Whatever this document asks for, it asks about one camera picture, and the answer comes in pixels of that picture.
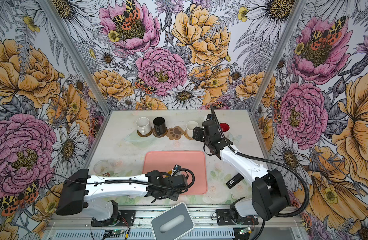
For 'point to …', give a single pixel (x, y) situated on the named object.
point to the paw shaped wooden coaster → (175, 133)
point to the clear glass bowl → (102, 167)
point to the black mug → (159, 125)
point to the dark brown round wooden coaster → (156, 134)
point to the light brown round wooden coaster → (146, 135)
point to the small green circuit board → (114, 231)
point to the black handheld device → (235, 180)
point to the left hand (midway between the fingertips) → (172, 193)
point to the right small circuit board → (247, 230)
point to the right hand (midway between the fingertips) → (197, 134)
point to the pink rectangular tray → (195, 161)
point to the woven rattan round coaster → (186, 136)
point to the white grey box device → (172, 224)
